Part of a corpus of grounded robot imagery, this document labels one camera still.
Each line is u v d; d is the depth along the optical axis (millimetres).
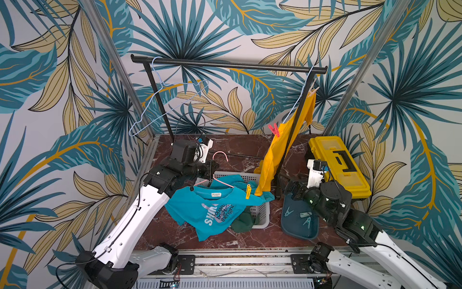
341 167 855
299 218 876
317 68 549
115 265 363
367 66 854
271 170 659
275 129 617
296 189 555
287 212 875
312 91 727
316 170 541
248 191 679
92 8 676
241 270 732
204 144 599
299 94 617
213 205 757
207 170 595
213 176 675
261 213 835
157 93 639
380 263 448
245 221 736
